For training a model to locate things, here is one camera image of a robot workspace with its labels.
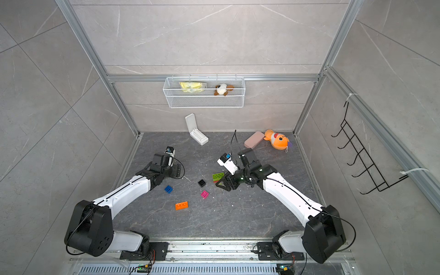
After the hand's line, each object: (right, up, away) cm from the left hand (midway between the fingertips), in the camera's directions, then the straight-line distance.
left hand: (173, 162), depth 90 cm
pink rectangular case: (+48, +13, +25) cm, 55 cm away
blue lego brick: (-3, -14, +1) cm, 15 cm away
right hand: (+27, -7, -13) cm, 30 cm away
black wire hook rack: (+82, -1, -27) cm, 87 cm away
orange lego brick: (+5, -22, -4) cm, 23 cm away
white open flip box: (+9, +17, +24) cm, 31 cm away
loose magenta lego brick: (+17, -17, 0) cm, 24 cm away
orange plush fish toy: (+61, +12, +14) cm, 64 cm away
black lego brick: (+15, -12, +5) cm, 20 cm away
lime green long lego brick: (+23, -8, 0) cm, 24 cm away
